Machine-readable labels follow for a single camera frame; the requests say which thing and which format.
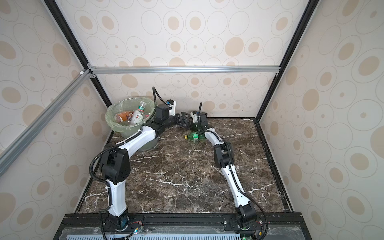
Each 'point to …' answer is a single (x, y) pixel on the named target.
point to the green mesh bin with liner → (125, 128)
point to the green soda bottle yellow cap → (194, 136)
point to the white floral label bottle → (137, 116)
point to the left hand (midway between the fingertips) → (189, 112)
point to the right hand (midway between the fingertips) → (185, 124)
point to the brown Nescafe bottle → (123, 116)
